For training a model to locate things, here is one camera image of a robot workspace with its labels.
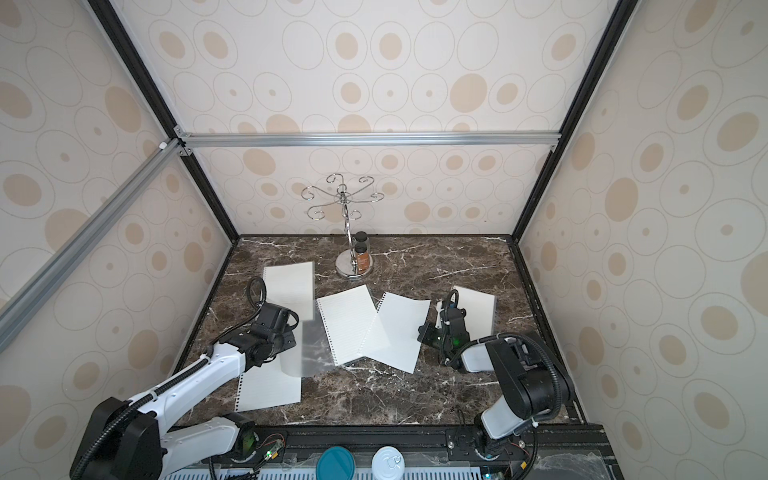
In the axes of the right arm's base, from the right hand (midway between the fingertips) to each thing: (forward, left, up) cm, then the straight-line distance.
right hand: (429, 327), depth 95 cm
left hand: (-8, +40, +7) cm, 41 cm away
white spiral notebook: (+2, +27, +1) cm, 27 cm away
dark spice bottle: (+27, +24, +14) cm, 38 cm away
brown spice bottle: (+21, +23, +9) cm, 33 cm away
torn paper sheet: (-3, +11, +1) cm, 12 cm away
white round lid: (-38, +11, +6) cm, 40 cm away
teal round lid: (-38, +22, +8) cm, 45 cm away
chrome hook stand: (+23, +29, +35) cm, 51 cm away
